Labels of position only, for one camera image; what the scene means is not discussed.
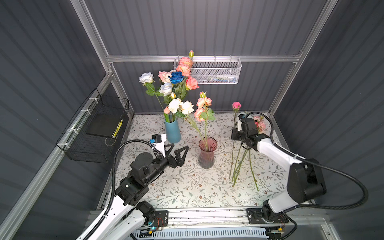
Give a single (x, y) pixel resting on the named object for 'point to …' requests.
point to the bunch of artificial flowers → (260, 127)
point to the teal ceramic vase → (173, 131)
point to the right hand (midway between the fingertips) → (235, 132)
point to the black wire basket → (90, 136)
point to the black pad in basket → (105, 124)
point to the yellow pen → (116, 131)
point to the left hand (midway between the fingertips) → (181, 146)
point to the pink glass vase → (207, 147)
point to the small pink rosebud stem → (236, 106)
